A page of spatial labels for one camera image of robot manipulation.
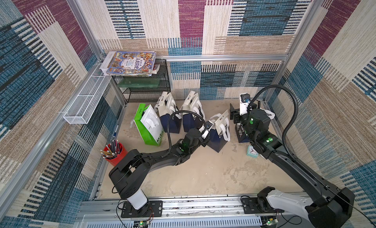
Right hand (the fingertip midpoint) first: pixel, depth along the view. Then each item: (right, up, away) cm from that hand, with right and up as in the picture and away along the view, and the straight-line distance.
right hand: (240, 105), depth 73 cm
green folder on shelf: (-57, +16, +22) cm, 63 cm away
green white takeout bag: (-47, -10, +6) cm, 48 cm away
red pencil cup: (-67, -25, +8) cm, 72 cm away
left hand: (-15, -12, +10) cm, 22 cm away
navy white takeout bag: (-38, -1, +8) cm, 39 cm away
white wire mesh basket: (-77, -1, -1) cm, 77 cm away
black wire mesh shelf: (-69, +11, +46) cm, 83 cm away
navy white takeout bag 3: (-9, -15, +6) cm, 18 cm away
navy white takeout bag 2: (-24, -9, +19) cm, 32 cm away
